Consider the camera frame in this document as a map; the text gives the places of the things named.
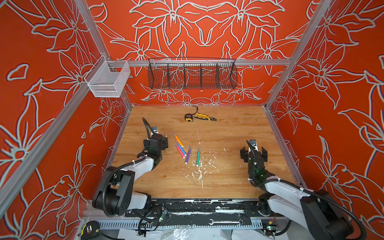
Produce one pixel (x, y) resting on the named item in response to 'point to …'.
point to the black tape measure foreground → (90, 230)
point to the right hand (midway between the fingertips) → (252, 146)
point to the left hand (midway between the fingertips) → (155, 137)
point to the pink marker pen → (183, 156)
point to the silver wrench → (212, 222)
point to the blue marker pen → (182, 149)
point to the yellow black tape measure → (189, 117)
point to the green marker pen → (198, 157)
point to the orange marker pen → (179, 141)
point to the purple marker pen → (188, 155)
